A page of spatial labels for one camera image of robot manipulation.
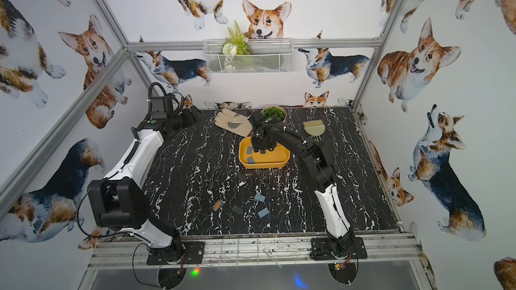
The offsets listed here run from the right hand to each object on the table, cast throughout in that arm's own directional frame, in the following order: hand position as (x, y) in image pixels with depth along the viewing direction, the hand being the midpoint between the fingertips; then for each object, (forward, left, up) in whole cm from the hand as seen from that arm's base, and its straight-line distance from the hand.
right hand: (257, 146), depth 95 cm
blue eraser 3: (-3, +4, -8) cm, 9 cm away
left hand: (+7, +25, +17) cm, 31 cm away
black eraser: (-12, +7, -8) cm, 16 cm away
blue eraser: (+3, +5, -8) cm, 10 cm away
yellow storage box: (-3, -10, -6) cm, 12 cm away
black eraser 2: (-27, +8, -8) cm, 29 cm away
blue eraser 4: (-28, -3, -8) cm, 29 cm away
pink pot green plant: (+20, -9, +3) cm, 22 cm away
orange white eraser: (-25, +17, -8) cm, 31 cm away
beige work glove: (+22, +18, -6) cm, 29 cm away
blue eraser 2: (-22, -1, -7) cm, 23 cm away
